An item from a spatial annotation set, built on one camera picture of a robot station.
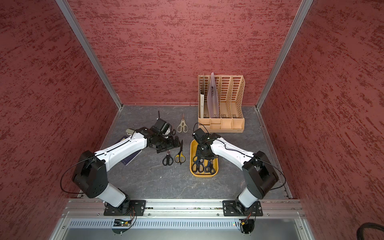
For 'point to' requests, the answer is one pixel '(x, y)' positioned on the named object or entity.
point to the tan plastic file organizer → (230, 89)
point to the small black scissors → (173, 132)
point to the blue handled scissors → (198, 165)
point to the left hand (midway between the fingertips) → (173, 149)
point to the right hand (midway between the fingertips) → (202, 158)
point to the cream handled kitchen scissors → (182, 126)
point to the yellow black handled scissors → (180, 158)
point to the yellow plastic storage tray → (193, 147)
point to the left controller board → (121, 222)
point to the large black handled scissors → (209, 168)
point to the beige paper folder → (202, 94)
